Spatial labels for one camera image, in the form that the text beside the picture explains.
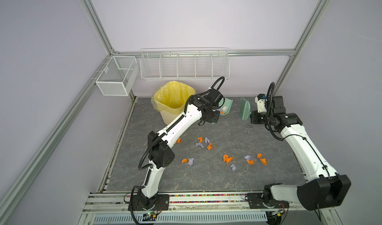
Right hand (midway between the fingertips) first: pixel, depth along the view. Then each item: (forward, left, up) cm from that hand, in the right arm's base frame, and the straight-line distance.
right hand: (252, 116), depth 80 cm
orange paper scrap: (+6, +16, -4) cm, 17 cm away
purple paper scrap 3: (-14, 0, -22) cm, 26 cm away
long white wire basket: (+44, +22, +5) cm, 49 cm away
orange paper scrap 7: (-13, -7, -23) cm, 27 cm away
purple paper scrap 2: (-20, +9, -22) cm, 32 cm away
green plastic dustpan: (+12, +12, -3) cm, 17 cm away
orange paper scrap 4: (-16, +38, -22) cm, 47 cm away
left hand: (-1, +21, -2) cm, 21 cm away
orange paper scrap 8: (-16, -9, -23) cm, 29 cm away
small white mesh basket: (+35, +86, +2) cm, 92 cm away
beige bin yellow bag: (+22, +49, -10) cm, 55 cm away
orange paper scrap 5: (-15, +13, -22) cm, 30 cm away
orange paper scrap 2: (-2, +28, -22) cm, 36 cm away
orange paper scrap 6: (-17, -1, -23) cm, 28 cm away
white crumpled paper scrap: (+8, +14, -3) cm, 16 cm away
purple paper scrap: (-3, +25, -21) cm, 32 cm away
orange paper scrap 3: (-7, +22, -23) cm, 33 cm away
